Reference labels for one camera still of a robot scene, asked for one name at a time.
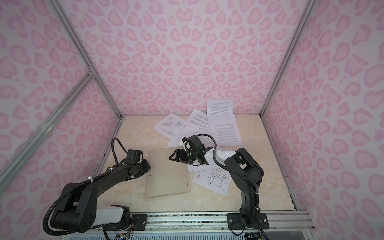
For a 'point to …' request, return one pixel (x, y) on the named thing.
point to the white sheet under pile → (224, 154)
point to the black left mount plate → (139, 221)
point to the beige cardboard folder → (166, 177)
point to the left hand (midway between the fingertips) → (150, 165)
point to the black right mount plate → (234, 222)
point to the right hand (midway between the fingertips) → (175, 158)
